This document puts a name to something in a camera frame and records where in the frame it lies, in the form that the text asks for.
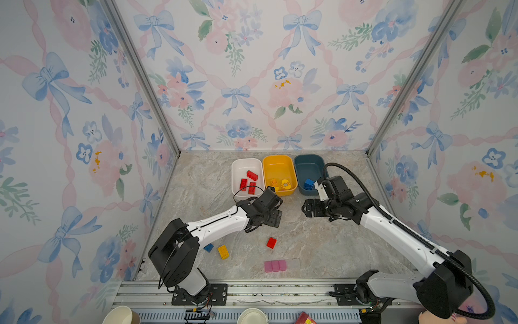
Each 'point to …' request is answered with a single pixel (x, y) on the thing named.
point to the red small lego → (271, 243)
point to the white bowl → (252, 316)
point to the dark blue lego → (208, 247)
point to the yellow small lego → (274, 183)
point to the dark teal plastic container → (309, 169)
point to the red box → (304, 318)
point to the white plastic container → (247, 178)
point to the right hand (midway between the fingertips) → (310, 206)
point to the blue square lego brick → (309, 181)
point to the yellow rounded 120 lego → (286, 184)
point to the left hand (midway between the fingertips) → (272, 213)
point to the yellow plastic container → (280, 171)
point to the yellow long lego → (223, 252)
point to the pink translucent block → (275, 266)
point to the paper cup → (122, 314)
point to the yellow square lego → (277, 188)
